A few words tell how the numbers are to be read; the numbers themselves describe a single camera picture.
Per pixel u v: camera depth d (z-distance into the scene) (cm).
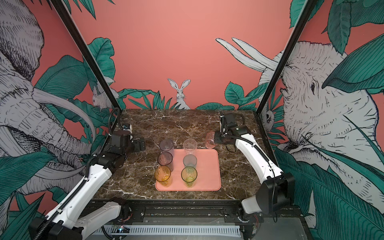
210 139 89
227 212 75
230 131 58
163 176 84
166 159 88
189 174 81
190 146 102
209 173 87
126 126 67
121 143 57
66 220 38
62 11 70
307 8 69
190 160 83
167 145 88
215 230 70
